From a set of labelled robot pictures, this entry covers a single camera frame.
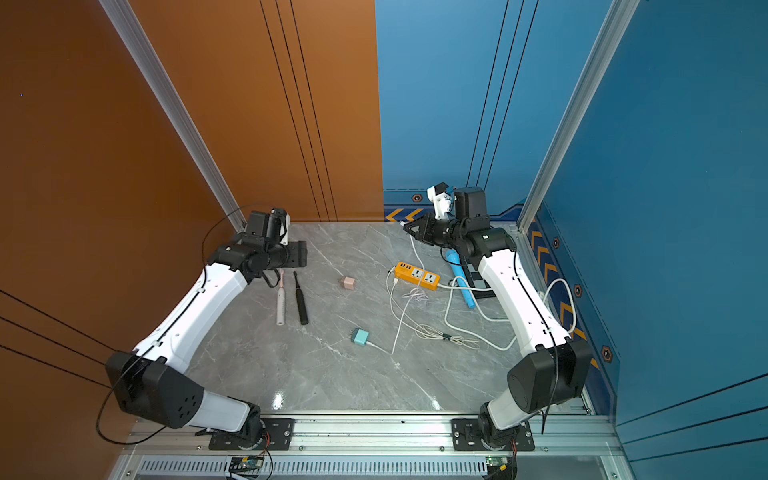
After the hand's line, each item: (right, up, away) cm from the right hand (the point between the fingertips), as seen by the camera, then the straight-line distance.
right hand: (406, 227), depth 74 cm
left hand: (-31, -5, +8) cm, 32 cm away
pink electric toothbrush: (-39, -27, +20) cm, 51 cm away
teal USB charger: (-13, -32, +14) cm, 37 cm away
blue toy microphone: (+18, -8, +31) cm, 37 cm away
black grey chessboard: (+24, -16, +25) cm, 38 cm away
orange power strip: (+5, -15, +28) cm, 32 cm away
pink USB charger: (-18, -17, +25) cm, 35 cm away
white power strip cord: (+21, -19, +22) cm, 36 cm away
